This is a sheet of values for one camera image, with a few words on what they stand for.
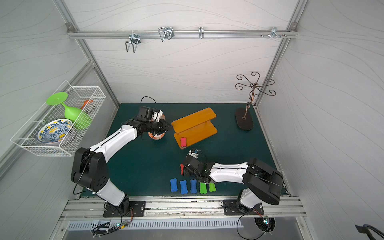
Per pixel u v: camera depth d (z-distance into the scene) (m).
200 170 0.65
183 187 0.79
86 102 0.79
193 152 0.79
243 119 1.10
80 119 0.63
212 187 0.78
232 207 0.74
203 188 0.78
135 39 0.78
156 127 0.76
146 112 0.69
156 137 1.02
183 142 0.96
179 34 0.77
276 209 0.76
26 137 0.55
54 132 0.62
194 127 0.91
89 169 0.44
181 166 0.86
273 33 0.77
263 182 0.44
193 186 0.80
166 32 0.76
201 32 0.78
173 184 0.80
